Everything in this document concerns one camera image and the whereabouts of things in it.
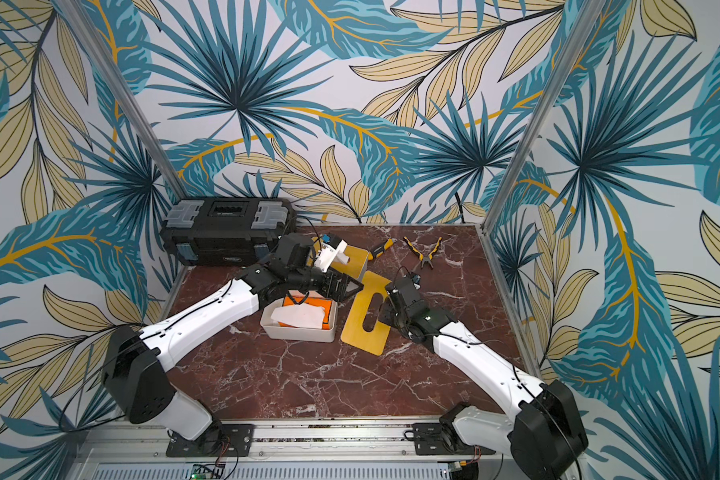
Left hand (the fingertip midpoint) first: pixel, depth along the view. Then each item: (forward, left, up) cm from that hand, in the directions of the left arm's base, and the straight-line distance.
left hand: (350, 285), depth 76 cm
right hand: (-1, -10, -10) cm, 14 cm away
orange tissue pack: (-5, +9, +3) cm, 11 cm away
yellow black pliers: (+27, -25, -22) cm, 43 cm away
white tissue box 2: (-5, +22, -18) cm, 29 cm away
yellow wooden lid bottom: (-8, -1, -11) cm, 14 cm away
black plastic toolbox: (+23, +40, -6) cm, 47 cm away
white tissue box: (+6, -3, -3) cm, 7 cm away
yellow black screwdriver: (+29, -9, -20) cm, 36 cm away
